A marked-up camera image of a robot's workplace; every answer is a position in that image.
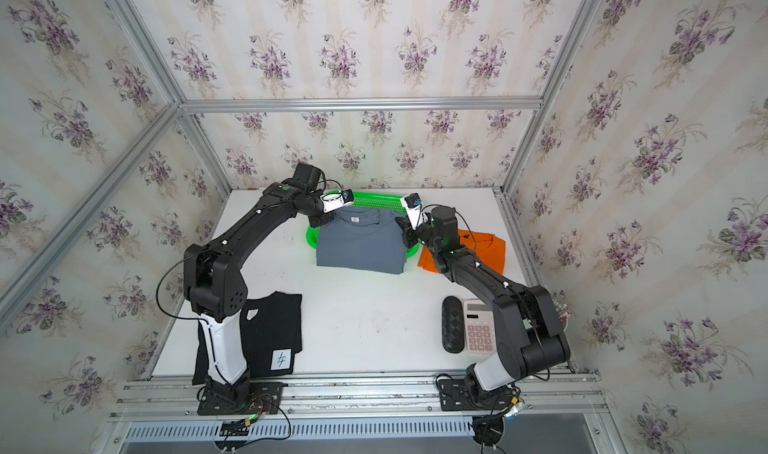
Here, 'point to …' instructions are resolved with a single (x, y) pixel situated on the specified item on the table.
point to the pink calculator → (480, 327)
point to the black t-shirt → (272, 333)
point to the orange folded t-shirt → (487, 249)
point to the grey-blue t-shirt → (363, 238)
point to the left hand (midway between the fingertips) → (333, 211)
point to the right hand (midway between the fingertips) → (403, 217)
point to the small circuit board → (233, 428)
